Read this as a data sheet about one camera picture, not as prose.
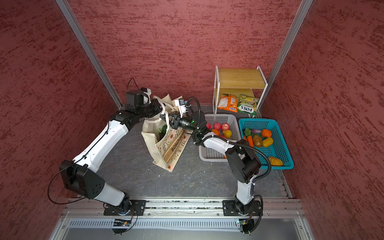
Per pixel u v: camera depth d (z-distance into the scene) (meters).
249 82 0.90
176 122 0.67
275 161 0.85
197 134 0.68
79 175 0.41
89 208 0.76
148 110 0.66
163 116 0.71
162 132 0.92
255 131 1.03
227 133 0.98
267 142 0.95
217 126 1.03
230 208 0.74
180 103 0.68
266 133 0.97
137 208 0.74
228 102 0.97
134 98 0.57
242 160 0.51
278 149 0.91
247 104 0.97
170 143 0.78
